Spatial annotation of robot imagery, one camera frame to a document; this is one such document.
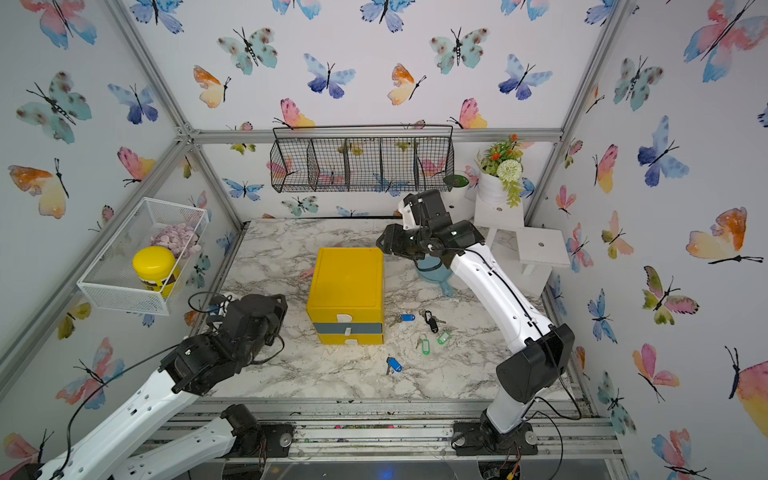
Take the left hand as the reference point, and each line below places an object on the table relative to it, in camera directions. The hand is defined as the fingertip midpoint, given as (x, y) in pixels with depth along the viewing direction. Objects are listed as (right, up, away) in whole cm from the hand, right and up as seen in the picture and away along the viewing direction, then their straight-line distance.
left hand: (292, 297), depth 71 cm
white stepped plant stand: (+65, +11, +21) cm, 69 cm away
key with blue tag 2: (+24, -21, +15) cm, 35 cm away
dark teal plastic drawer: (+12, -9, +9) cm, 18 cm away
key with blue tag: (+28, -10, +25) cm, 39 cm away
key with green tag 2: (+39, -15, +20) cm, 46 cm away
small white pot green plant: (+46, +35, +32) cm, 66 cm away
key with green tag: (+33, -17, +19) cm, 42 cm away
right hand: (+22, +14, +3) cm, 26 cm away
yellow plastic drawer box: (+12, -2, +7) cm, 14 cm away
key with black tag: (+36, -11, +24) cm, 44 cm away
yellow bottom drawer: (+12, -14, +15) cm, 23 cm away
